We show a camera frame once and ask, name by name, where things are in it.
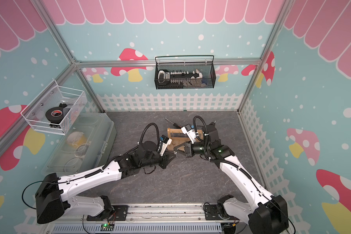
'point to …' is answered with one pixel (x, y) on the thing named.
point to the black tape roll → (55, 114)
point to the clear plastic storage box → (87, 145)
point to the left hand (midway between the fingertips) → (174, 158)
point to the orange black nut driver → (175, 124)
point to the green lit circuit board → (107, 227)
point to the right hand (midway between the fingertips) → (175, 149)
